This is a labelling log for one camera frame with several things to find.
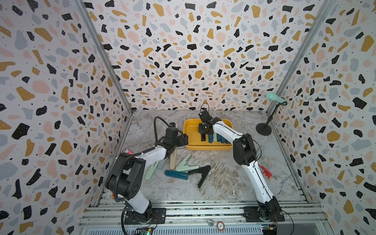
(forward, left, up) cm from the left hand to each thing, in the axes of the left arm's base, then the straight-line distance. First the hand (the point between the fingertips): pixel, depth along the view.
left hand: (185, 136), depth 94 cm
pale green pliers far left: (-19, +20, -8) cm, 28 cm away
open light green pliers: (-18, +2, -7) cm, 19 cm away
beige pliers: (-12, +7, -8) cm, 16 cm away
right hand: (+12, -13, -8) cm, 19 cm away
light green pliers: (+4, -20, -7) cm, 22 cm away
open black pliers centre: (-19, -12, -8) cm, 24 cm away
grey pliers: (-15, +15, -8) cm, 22 cm away
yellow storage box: (+14, -3, -8) cm, 17 cm away
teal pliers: (-22, +2, -8) cm, 23 cm away
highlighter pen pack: (-6, +38, -8) cm, 39 cm away
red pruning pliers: (-22, -50, -9) cm, 55 cm away
